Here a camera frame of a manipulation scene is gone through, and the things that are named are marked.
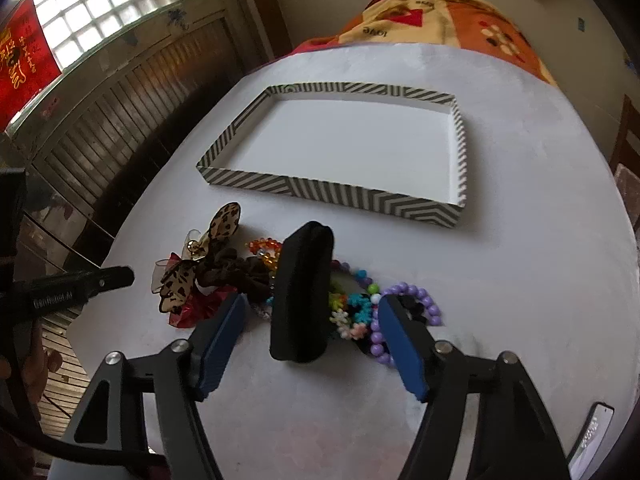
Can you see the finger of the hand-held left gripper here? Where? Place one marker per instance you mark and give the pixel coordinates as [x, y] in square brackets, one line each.
[100, 282]

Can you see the red scrunchie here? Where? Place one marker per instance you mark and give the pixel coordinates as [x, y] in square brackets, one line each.
[200, 307]

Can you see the black fabric pouch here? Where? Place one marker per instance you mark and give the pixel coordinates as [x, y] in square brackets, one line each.
[300, 300]

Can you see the orange printed blanket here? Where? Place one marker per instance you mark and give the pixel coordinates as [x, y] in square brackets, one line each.
[450, 15]

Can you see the person's left hand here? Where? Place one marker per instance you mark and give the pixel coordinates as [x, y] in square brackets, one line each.
[42, 365]

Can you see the wooden chair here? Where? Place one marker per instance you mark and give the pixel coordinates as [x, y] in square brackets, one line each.
[625, 130]

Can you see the striped shallow cardboard box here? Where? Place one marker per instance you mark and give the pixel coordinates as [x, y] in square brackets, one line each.
[350, 200]

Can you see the wooden slatted door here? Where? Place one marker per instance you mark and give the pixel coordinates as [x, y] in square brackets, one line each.
[125, 100]

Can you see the smartphone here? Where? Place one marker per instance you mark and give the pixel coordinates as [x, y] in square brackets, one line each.
[592, 435]

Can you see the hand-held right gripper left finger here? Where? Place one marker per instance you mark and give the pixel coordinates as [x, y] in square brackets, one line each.
[225, 345]

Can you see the black scrunchie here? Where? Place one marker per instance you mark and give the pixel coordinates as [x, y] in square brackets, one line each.
[417, 316]

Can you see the glass block window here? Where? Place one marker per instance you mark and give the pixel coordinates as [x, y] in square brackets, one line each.
[100, 10]

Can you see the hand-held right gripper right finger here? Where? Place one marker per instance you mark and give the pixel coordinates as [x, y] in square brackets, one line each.
[400, 350]

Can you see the brown scrunchie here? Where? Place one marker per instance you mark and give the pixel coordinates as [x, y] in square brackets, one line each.
[240, 275]

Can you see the red wall poster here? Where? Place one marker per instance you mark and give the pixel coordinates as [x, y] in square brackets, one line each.
[25, 60]

